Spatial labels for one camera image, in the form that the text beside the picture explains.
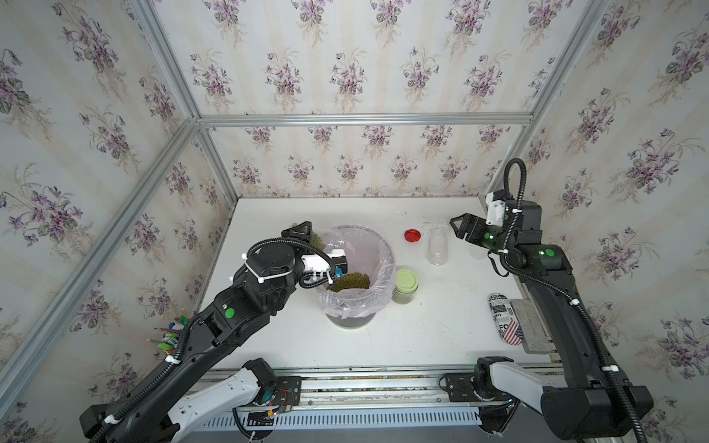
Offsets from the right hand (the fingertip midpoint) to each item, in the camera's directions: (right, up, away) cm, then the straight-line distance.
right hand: (470, 224), depth 74 cm
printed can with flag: (+15, -30, +10) cm, 35 cm away
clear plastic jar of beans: (-1, -9, +27) cm, 28 cm away
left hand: (-44, -1, -12) cm, 45 cm away
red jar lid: (-9, -5, +33) cm, 35 cm away
